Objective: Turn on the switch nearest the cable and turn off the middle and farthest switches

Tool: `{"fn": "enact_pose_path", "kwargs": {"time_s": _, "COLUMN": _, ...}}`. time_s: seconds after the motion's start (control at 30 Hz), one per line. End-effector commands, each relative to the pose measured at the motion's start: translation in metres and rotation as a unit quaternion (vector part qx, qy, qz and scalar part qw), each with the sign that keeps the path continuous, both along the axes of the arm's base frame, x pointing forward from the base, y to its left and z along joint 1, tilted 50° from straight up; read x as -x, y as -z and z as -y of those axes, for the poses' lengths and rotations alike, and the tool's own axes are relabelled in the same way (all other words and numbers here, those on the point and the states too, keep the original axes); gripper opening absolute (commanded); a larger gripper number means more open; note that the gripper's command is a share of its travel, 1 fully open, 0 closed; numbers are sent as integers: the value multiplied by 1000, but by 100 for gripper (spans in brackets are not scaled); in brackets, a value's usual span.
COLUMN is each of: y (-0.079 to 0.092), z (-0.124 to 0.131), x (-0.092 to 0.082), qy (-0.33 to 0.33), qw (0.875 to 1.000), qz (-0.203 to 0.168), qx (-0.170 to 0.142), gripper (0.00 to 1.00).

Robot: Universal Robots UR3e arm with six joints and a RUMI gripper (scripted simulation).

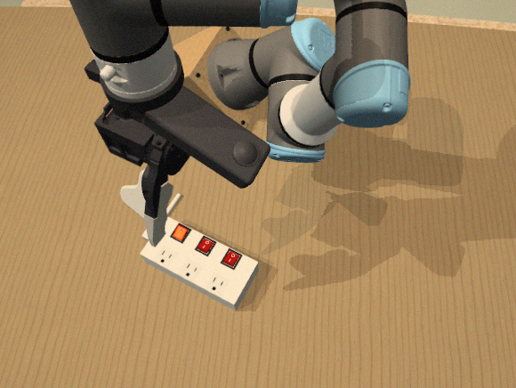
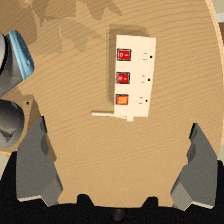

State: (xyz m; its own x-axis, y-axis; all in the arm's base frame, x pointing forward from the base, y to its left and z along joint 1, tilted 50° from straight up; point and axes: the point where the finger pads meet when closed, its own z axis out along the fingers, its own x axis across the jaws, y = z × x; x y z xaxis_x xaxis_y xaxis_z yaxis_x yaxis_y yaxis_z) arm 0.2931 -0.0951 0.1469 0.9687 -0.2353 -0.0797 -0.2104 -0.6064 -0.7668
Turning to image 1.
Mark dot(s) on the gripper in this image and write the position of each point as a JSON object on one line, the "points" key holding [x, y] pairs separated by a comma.
{"points": [[150, 197]]}

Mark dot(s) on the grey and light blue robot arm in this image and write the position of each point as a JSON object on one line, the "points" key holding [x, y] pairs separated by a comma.
{"points": [[365, 64]]}

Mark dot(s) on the cream power strip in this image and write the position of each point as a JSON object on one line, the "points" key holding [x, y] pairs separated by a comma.
{"points": [[202, 263]]}

